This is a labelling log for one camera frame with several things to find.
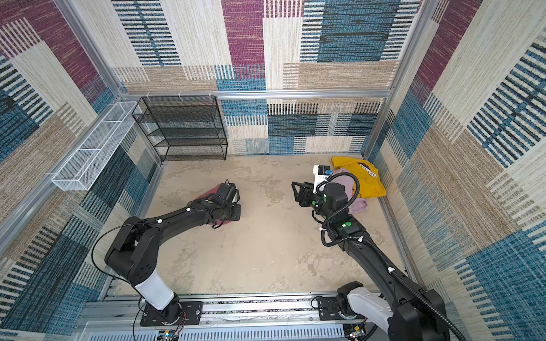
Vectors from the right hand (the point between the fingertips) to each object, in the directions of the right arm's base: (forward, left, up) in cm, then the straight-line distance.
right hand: (297, 186), depth 77 cm
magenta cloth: (-3, +31, +1) cm, 31 cm away
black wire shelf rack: (+43, +53, -6) cm, 69 cm away
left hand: (+3, +25, -18) cm, 31 cm away
